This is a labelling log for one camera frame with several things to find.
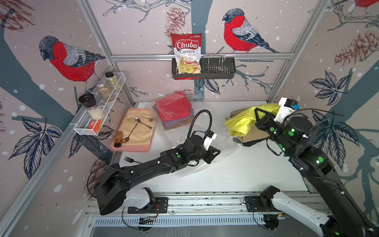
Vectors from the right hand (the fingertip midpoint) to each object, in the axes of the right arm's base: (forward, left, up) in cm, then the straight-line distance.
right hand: (254, 107), depth 59 cm
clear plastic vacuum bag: (+14, +42, -43) cm, 62 cm away
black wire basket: (+54, +15, -15) cm, 58 cm away
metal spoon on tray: (+24, +70, -41) cm, 85 cm away
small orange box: (-6, +69, -7) cm, 70 cm away
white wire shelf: (-5, +77, -9) cm, 78 cm away
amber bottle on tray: (+6, +76, -38) cm, 85 cm away
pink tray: (+2, +56, -42) cm, 70 cm away
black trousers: (+5, -8, -40) cm, 41 cm away
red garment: (+30, +41, -32) cm, 60 cm away
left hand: (-8, +11, -23) cm, 27 cm away
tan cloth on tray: (+18, +68, -42) cm, 82 cm away
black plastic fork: (-7, +65, -43) cm, 78 cm away
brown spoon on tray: (+7, +72, -41) cm, 83 cm away
